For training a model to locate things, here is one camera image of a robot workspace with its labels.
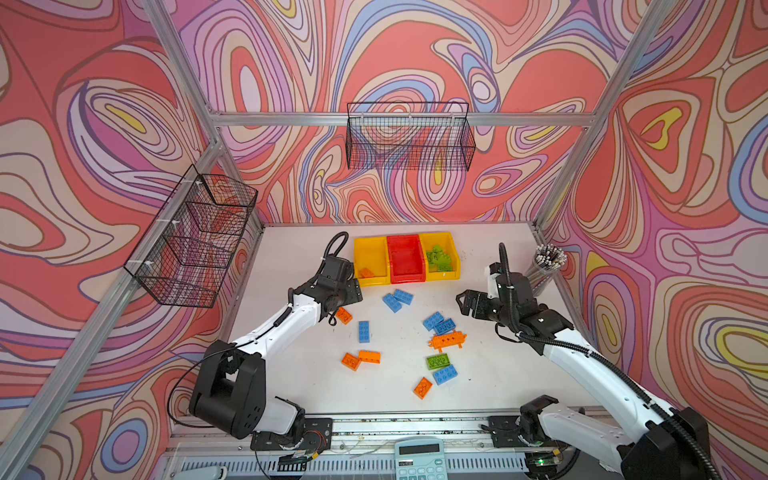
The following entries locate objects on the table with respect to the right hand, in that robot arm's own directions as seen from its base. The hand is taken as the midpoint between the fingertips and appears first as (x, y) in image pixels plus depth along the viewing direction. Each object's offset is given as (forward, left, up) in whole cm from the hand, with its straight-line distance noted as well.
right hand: (471, 307), depth 82 cm
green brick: (+25, +6, -9) cm, 28 cm away
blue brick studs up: (+2, +10, -12) cm, 15 cm away
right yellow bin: (+32, +1, -7) cm, 33 cm away
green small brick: (+29, +4, -10) cm, 31 cm away
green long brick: (+23, +4, -8) cm, 25 cm away
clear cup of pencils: (+12, -24, +4) cm, 28 cm away
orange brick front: (-17, +15, -13) cm, 26 cm away
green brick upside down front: (-10, +9, -12) cm, 18 cm away
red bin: (+27, +16, -11) cm, 33 cm away
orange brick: (+21, +30, -11) cm, 39 cm away
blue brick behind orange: (+9, +22, -11) cm, 26 cm away
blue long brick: (-1, +31, -11) cm, 32 cm away
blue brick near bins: (+12, +18, -12) cm, 25 cm away
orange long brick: (-9, +29, -11) cm, 32 cm away
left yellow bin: (+29, +28, -9) cm, 42 cm away
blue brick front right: (-14, +8, -12) cm, 20 cm away
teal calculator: (-33, +17, -12) cm, 39 cm away
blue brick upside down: (+1, +6, -12) cm, 13 cm away
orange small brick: (-9, +35, -12) cm, 38 cm away
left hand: (+8, +34, -2) cm, 35 cm away
